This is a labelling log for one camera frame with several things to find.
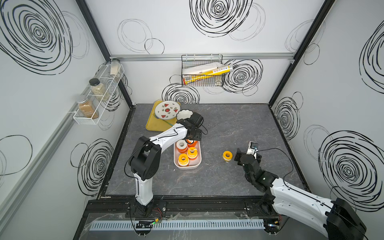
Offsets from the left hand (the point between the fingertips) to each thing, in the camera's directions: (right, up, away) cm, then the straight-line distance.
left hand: (194, 135), depth 92 cm
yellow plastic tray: (-27, +7, +11) cm, 30 cm away
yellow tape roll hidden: (+20, -14, -3) cm, 24 cm away
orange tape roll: (-2, -6, +3) cm, 7 cm away
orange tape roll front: (-8, -6, -1) cm, 10 cm away
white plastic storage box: (0, -16, -5) cm, 17 cm away
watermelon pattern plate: (-21, +17, +23) cm, 36 cm away
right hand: (+29, -8, -9) cm, 31 cm away
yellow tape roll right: (-6, -15, -6) cm, 17 cm away
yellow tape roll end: (-1, -10, -3) cm, 10 cm away
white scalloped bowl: (-8, +14, +15) cm, 22 cm away
